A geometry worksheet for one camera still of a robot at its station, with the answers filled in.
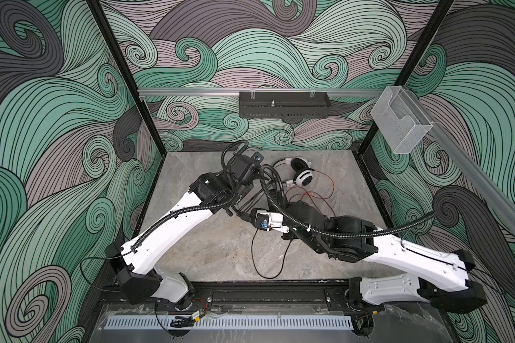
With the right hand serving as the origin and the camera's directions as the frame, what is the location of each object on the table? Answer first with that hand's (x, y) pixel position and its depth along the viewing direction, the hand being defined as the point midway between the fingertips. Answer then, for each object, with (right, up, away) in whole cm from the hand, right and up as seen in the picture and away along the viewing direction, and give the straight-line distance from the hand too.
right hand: (281, 205), depth 63 cm
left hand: (-14, +10, +7) cm, 18 cm away
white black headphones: (+16, +10, +37) cm, 42 cm away
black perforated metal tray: (+4, +40, +31) cm, 51 cm away
